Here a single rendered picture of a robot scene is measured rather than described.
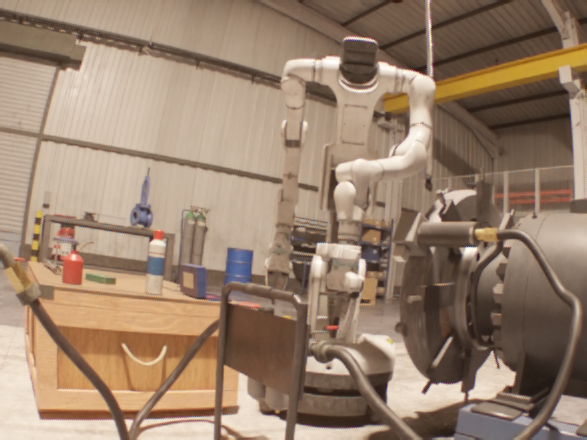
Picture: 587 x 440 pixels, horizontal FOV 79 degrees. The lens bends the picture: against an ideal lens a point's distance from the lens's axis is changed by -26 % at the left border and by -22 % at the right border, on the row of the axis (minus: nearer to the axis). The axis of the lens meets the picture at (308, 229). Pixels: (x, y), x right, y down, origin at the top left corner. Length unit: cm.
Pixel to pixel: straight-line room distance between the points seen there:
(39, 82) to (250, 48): 537
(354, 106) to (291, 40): 1054
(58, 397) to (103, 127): 841
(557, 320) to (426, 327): 45
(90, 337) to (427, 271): 112
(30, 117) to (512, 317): 922
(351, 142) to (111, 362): 115
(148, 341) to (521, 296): 123
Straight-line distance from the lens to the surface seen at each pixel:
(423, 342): 147
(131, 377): 158
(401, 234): 138
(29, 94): 974
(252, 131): 1066
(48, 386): 151
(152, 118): 989
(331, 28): 1280
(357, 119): 158
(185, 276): 170
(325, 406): 170
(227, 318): 135
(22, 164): 939
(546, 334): 133
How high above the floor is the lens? 63
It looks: 5 degrees up
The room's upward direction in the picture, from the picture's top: 6 degrees clockwise
